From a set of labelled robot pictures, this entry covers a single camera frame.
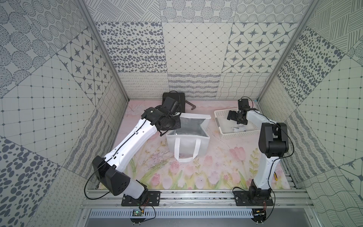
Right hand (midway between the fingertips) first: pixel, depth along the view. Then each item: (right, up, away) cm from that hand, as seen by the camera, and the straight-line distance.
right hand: (235, 119), depth 102 cm
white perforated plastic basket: (-7, -6, -4) cm, 10 cm away
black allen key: (-36, +14, +18) cm, 43 cm away
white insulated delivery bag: (-34, -9, -29) cm, 46 cm away
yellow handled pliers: (+16, -33, -21) cm, 42 cm away
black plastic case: (-43, +18, +14) cm, 48 cm away
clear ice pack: (0, -7, -6) cm, 9 cm away
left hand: (-42, 0, -27) cm, 49 cm away
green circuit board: (-62, -47, -31) cm, 83 cm away
